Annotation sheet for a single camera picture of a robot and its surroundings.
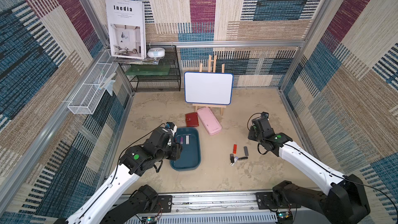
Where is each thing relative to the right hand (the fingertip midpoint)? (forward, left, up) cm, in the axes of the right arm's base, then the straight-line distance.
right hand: (251, 128), depth 85 cm
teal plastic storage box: (-12, +33, -9) cm, 37 cm away
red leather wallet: (+14, +33, -10) cm, 38 cm away
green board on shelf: (+38, +61, +11) cm, 73 cm away
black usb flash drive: (-11, +10, -12) cm, 20 cm away
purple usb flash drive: (0, +39, -11) cm, 41 cm away
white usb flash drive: (0, +36, -11) cm, 37 cm away
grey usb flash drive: (-7, +2, -12) cm, 14 cm away
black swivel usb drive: (-11, +4, -12) cm, 17 cm away
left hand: (-13, +38, +7) cm, 41 cm away
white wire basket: (+18, +93, +8) cm, 95 cm away
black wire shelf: (+44, +59, -6) cm, 74 cm away
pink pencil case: (+10, +21, -10) cm, 25 cm away
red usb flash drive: (-6, +8, -13) cm, 16 cm away
